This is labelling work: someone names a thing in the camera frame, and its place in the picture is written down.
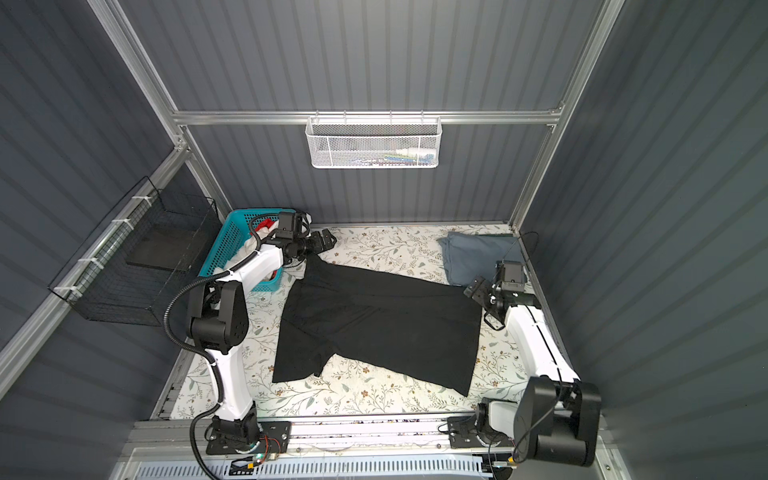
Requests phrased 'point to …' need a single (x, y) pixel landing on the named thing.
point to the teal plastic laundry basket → (230, 238)
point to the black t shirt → (422, 328)
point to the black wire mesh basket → (135, 268)
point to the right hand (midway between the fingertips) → (486, 296)
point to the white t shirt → (250, 247)
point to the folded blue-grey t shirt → (468, 255)
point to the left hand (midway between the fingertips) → (326, 241)
